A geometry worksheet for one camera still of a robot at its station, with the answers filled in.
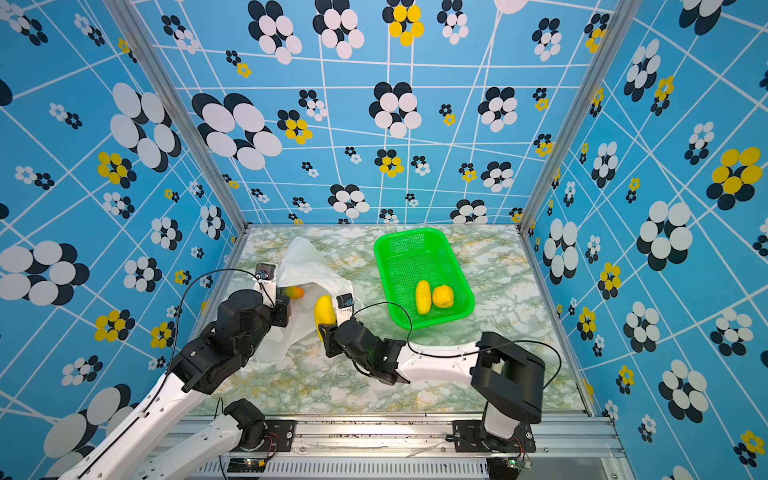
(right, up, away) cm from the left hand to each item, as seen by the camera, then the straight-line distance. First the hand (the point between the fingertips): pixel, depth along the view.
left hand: (282, 287), depth 71 cm
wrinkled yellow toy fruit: (+43, -6, +22) cm, 48 cm away
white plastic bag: (+3, +5, +6) cm, 8 cm away
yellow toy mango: (+9, -7, +5) cm, 13 cm away
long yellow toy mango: (+37, -6, +24) cm, 45 cm away
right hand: (+9, -11, +6) cm, 15 cm away
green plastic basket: (+37, +1, +35) cm, 51 cm away
